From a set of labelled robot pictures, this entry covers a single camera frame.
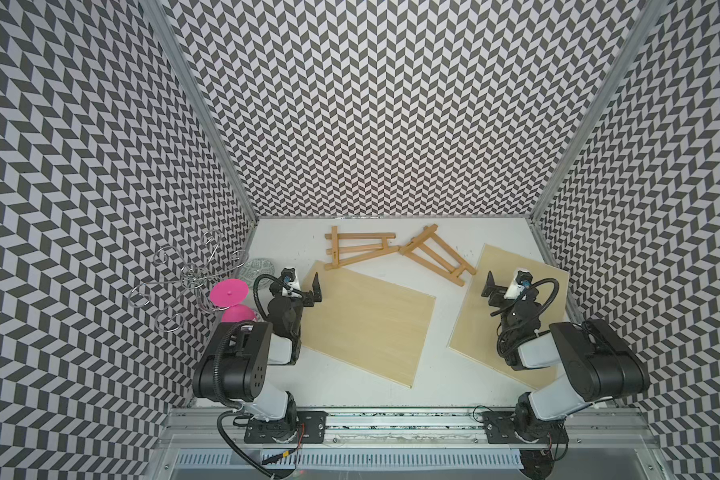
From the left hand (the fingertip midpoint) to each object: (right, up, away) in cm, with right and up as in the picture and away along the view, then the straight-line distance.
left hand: (301, 274), depth 90 cm
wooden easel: (+14, +8, +11) cm, 19 cm away
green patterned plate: (-19, +1, +9) cm, 21 cm away
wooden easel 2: (+42, +8, +21) cm, 48 cm away
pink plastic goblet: (-8, -1, -28) cm, 30 cm away
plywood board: (+20, -15, +2) cm, 25 cm away
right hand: (+62, -1, -1) cm, 62 cm away
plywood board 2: (+53, -18, -1) cm, 56 cm away
